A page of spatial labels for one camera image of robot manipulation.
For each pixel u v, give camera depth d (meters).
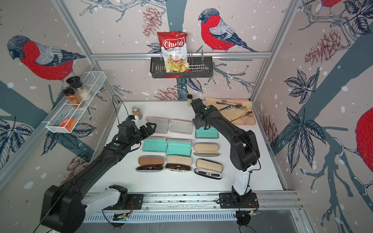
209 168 0.83
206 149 0.93
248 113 1.10
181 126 1.03
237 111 1.12
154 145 0.93
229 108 1.14
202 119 0.65
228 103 1.19
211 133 1.00
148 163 0.87
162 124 1.04
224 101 1.19
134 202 0.73
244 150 0.48
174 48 0.82
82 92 0.76
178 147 0.93
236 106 1.17
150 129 0.74
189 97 1.12
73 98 0.70
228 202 0.73
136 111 1.04
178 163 0.84
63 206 0.38
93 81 0.91
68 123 0.65
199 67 0.95
